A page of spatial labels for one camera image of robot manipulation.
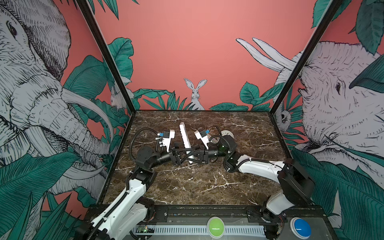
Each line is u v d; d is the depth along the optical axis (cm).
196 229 70
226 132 103
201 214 75
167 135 59
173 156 58
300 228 70
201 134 63
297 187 44
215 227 70
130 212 57
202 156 61
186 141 61
